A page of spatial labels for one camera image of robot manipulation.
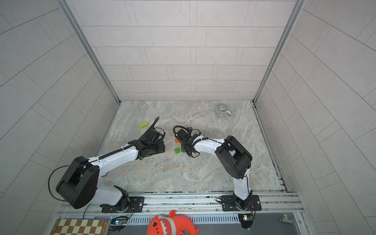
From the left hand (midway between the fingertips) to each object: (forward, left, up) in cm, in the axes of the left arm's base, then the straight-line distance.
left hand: (166, 145), depth 89 cm
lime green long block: (+15, +19, -1) cm, 25 cm away
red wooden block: (-4, -8, +14) cm, 17 cm away
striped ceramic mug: (+25, -37, +3) cm, 45 cm away
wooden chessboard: (-39, +37, +2) cm, 54 cm away
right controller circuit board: (-37, -42, -3) cm, 56 cm away
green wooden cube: (-2, -6, -3) cm, 7 cm away
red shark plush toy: (-39, -8, +5) cm, 40 cm away
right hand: (+1, -12, -5) cm, 13 cm away
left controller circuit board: (-38, +16, +1) cm, 41 cm away
